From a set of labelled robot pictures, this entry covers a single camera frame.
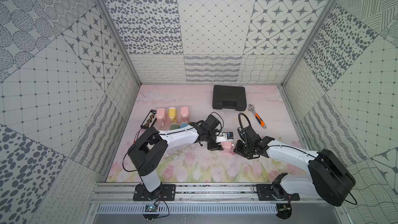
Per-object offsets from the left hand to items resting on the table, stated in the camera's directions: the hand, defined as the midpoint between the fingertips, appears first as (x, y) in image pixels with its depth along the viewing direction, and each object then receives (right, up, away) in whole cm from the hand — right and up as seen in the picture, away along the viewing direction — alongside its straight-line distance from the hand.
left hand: (226, 145), depth 83 cm
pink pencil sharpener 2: (-39, +15, +12) cm, 44 cm away
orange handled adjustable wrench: (+25, +11, +17) cm, 32 cm away
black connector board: (-48, +12, +16) cm, 51 cm away
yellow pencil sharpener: (-32, +17, +12) cm, 38 cm away
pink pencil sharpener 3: (0, 0, -3) cm, 3 cm away
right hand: (+6, -5, +3) cm, 8 cm away
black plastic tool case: (+6, +26, +24) cm, 36 cm away
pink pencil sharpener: (-25, +16, +15) cm, 33 cm away
